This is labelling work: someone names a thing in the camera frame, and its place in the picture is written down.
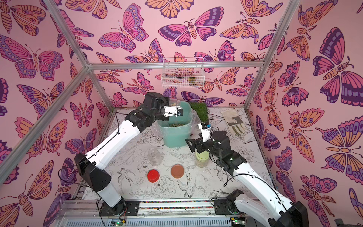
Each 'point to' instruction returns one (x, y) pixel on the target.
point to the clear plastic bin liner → (191, 118)
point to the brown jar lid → (177, 170)
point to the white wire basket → (185, 72)
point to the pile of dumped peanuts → (177, 125)
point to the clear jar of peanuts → (154, 157)
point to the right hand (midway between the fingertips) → (194, 135)
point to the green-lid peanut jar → (202, 159)
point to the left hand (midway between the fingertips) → (167, 100)
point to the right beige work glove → (234, 122)
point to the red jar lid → (153, 176)
